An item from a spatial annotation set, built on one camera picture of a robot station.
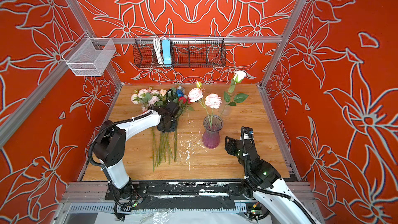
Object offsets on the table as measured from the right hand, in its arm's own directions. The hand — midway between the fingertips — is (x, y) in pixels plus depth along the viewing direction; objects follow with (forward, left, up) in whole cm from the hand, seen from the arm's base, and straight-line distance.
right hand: (227, 138), depth 76 cm
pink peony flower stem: (+10, +8, +19) cm, 22 cm away
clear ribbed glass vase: (+27, -5, -13) cm, 30 cm away
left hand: (+12, +31, -9) cm, 34 cm away
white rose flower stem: (+11, -1, +18) cm, 21 cm away
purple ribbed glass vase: (+7, +7, +3) cm, 10 cm away
